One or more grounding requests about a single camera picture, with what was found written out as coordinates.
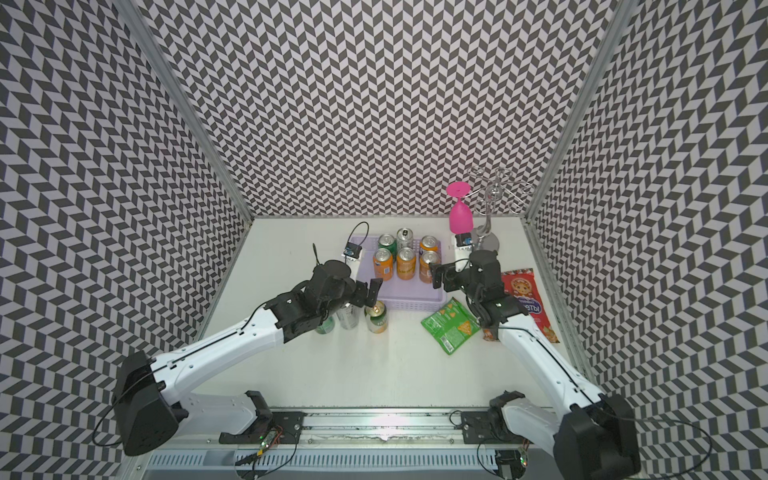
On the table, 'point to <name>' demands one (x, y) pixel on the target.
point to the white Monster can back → (404, 238)
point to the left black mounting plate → (269, 427)
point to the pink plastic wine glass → (460, 215)
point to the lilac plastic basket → (397, 294)
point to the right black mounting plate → (481, 427)
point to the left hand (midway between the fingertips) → (365, 278)
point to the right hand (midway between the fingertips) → (447, 266)
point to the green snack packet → (453, 325)
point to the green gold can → (377, 317)
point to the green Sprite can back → (387, 241)
